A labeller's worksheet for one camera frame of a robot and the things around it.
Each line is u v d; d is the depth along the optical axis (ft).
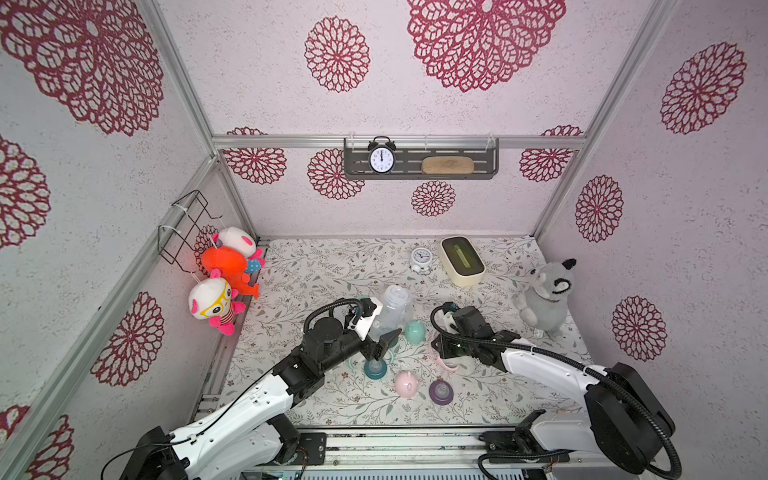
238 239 3.09
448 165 2.96
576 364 1.60
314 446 2.40
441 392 2.67
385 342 2.12
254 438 1.91
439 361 2.81
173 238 2.41
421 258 3.61
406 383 2.63
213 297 2.63
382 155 2.94
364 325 2.03
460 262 3.48
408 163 3.08
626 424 1.36
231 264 2.95
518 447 2.15
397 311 2.13
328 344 1.80
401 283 3.49
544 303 2.88
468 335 2.24
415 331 2.99
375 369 2.82
